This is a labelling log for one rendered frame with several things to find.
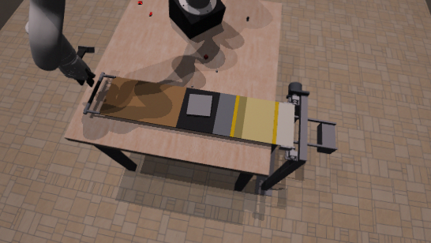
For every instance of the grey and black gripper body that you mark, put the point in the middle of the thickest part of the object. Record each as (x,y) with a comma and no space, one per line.
(75,69)

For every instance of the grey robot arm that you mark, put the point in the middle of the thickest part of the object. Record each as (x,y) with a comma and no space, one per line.
(45,24)

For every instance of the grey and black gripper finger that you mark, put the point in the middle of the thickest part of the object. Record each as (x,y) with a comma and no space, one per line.
(91,75)
(81,82)

